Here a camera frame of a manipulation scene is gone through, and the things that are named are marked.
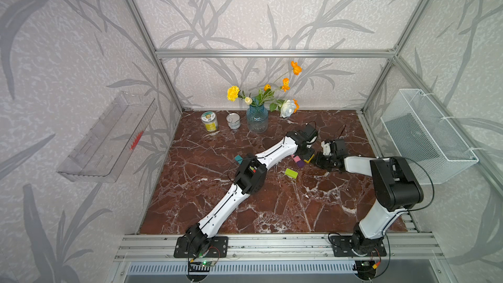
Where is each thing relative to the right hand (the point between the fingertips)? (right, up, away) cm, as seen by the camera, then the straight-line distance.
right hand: (310, 159), depth 99 cm
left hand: (-1, +2, +1) cm, 3 cm away
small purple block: (-5, -2, -2) cm, 6 cm away
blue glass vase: (-27, +21, +3) cm, 34 cm away
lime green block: (-10, -6, -5) cm, 13 cm away
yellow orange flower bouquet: (-14, +25, -14) cm, 32 cm away
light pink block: (-7, +1, -2) cm, 7 cm away
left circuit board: (-46, -35, -27) cm, 64 cm away
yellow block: (-2, +1, -7) cm, 7 cm away
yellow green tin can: (-53, +20, +7) cm, 56 cm away
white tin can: (-40, +20, +10) cm, 46 cm away
